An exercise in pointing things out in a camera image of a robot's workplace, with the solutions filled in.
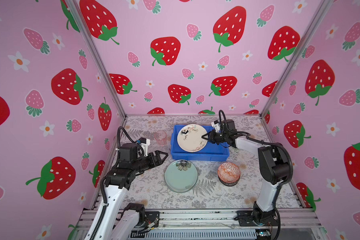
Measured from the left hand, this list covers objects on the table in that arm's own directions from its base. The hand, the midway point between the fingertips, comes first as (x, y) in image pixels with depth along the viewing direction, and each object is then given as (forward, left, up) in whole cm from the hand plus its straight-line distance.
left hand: (163, 156), depth 71 cm
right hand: (+20, -21, -10) cm, 31 cm away
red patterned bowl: (-2, -35, -16) cm, 39 cm away
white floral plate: (+20, -13, -12) cm, 27 cm away
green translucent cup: (+6, -37, +7) cm, 38 cm away
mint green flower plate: (-1, -8, -22) cm, 24 cm away
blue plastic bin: (+13, -28, -18) cm, 35 cm away
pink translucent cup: (+29, +7, -23) cm, 38 cm away
